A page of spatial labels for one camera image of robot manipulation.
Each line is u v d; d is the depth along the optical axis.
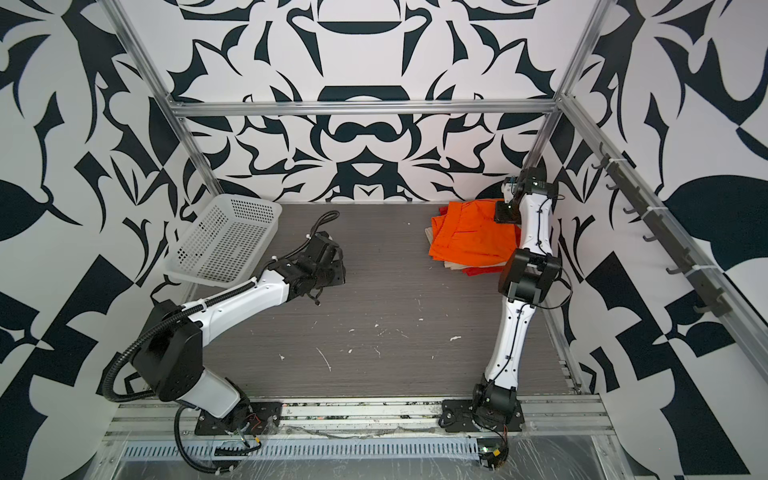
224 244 1.08
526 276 0.65
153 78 0.84
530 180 0.75
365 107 0.91
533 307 0.65
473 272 0.99
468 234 1.00
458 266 0.99
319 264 0.67
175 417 0.69
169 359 0.43
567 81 0.85
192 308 0.46
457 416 0.74
